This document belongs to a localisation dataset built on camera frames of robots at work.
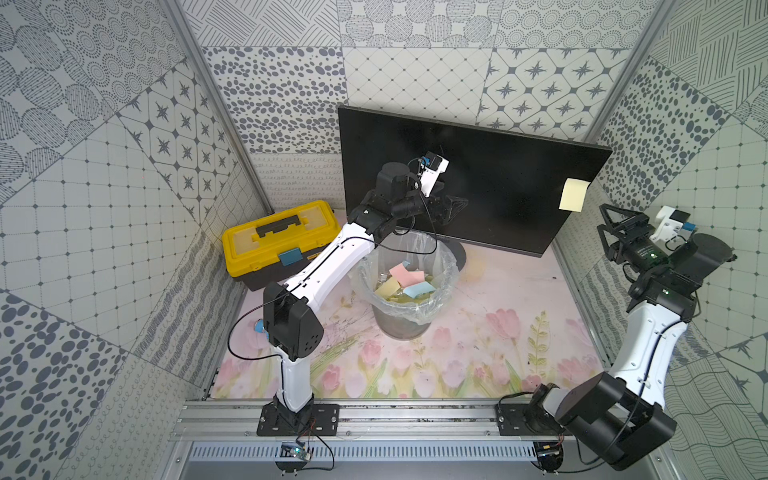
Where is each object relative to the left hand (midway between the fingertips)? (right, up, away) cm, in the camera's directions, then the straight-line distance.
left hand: (451, 183), depth 72 cm
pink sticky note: (-13, -23, +8) cm, 28 cm away
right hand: (+31, -9, -5) cm, 33 cm away
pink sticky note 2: (-9, -24, +8) cm, 27 cm away
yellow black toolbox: (-51, -17, +16) cm, 56 cm away
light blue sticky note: (-8, -27, +2) cm, 28 cm away
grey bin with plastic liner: (-14, -32, -3) cm, 35 cm away
